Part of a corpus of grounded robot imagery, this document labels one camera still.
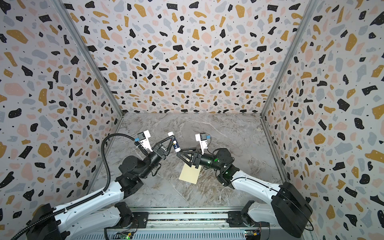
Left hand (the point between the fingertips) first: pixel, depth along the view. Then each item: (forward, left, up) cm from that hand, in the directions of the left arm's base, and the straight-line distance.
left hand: (173, 136), depth 62 cm
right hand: (-5, -2, -5) cm, 8 cm away
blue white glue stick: (-2, -1, -4) cm, 5 cm away
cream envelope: (-1, -5, -38) cm, 38 cm away
